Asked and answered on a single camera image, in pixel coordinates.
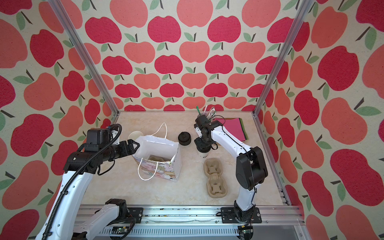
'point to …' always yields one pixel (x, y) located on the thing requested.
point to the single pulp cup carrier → (156, 158)
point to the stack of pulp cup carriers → (217, 186)
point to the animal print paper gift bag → (158, 155)
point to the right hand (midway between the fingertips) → (204, 146)
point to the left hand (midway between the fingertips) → (134, 148)
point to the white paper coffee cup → (204, 155)
